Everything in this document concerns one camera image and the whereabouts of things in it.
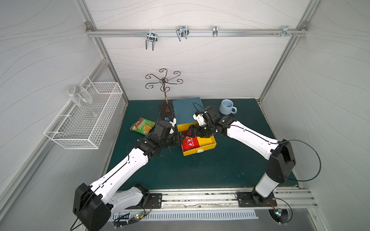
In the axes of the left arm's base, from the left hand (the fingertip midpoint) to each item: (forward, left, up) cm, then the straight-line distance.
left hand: (183, 136), depth 76 cm
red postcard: (-1, -4, -6) cm, 7 cm away
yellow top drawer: (-2, -12, -3) cm, 12 cm away
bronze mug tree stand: (+34, +16, -15) cm, 40 cm away
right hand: (+3, -4, -2) cm, 5 cm away
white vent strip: (-33, -2, -21) cm, 39 cm away
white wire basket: (-3, +46, +11) cm, 48 cm away
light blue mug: (+35, -31, -14) cm, 49 cm away
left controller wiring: (-35, +26, -19) cm, 48 cm away
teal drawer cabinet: (+18, 0, +2) cm, 18 cm away
